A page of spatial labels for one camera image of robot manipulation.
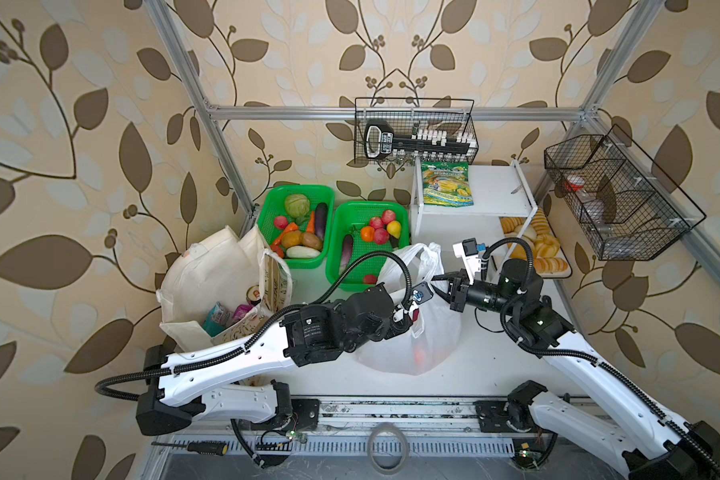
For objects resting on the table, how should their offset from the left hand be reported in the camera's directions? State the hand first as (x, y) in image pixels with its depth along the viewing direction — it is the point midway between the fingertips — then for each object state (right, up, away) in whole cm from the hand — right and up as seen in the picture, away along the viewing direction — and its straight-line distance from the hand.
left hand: (413, 293), depth 62 cm
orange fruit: (-10, +13, +46) cm, 49 cm away
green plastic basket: (-38, +18, +50) cm, 65 cm away
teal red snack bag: (-50, -11, +18) cm, 54 cm away
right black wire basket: (+55, +18, +11) cm, 59 cm away
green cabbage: (-37, +24, +50) cm, 67 cm away
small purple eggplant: (-17, +6, +43) cm, 47 cm away
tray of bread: (+53, +4, +41) cm, 67 cm away
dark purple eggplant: (-28, +18, +49) cm, 59 cm away
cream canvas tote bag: (-50, +3, +19) cm, 53 cm away
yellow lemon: (-1, +15, +43) cm, 46 cm away
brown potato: (-31, +11, +41) cm, 53 cm away
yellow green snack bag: (+11, +26, +15) cm, 32 cm away
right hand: (+4, +1, +4) cm, 6 cm away
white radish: (-33, +7, +40) cm, 53 cm away
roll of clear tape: (-7, -36, +11) cm, 38 cm away
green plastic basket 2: (-15, +15, +51) cm, 55 cm away
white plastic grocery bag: (+7, -13, +13) cm, 20 cm away
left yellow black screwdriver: (-47, -38, +8) cm, 61 cm away
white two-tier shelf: (+25, +20, +14) cm, 35 cm away
